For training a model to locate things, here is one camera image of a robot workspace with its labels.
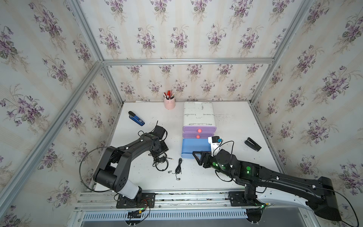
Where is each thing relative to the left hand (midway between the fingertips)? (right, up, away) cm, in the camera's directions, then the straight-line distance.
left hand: (166, 152), depth 90 cm
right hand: (+18, +4, -21) cm, 28 cm away
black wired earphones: (-3, -5, -4) cm, 7 cm away
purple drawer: (+17, +11, -4) cm, 20 cm away
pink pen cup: (0, +32, +23) cm, 40 cm away
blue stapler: (-27, +23, +15) cm, 39 cm away
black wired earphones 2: (+8, -9, -6) cm, 13 cm away
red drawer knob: (+20, +15, -10) cm, 27 cm away
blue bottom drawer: (+15, +4, +2) cm, 15 cm away
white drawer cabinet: (+20, +25, -6) cm, 33 cm away
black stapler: (+57, +4, +3) cm, 58 cm away
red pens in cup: (-1, +39, +22) cm, 45 cm away
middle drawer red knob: (+20, +11, -4) cm, 23 cm away
